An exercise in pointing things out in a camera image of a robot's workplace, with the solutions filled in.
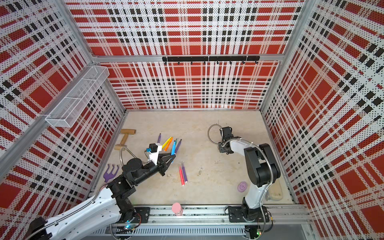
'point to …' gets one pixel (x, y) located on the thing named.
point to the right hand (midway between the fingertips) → (227, 146)
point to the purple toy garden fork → (107, 176)
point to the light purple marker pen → (184, 172)
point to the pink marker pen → (181, 176)
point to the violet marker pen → (179, 143)
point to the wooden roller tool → (126, 132)
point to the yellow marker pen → (166, 143)
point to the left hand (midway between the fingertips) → (175, 154)
